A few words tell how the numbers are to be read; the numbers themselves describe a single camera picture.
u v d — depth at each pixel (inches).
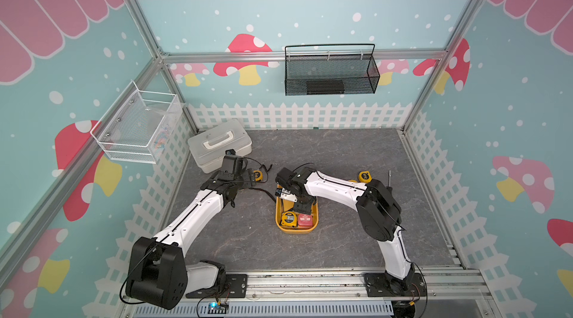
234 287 30.5
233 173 25.9
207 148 38.3
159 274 15.9
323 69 37.3
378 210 21.3
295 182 25.9
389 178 39.5
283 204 36.9
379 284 29.5
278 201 34.4
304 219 34.3
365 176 39.2
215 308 28.7
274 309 28.0
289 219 33.8
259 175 39.2
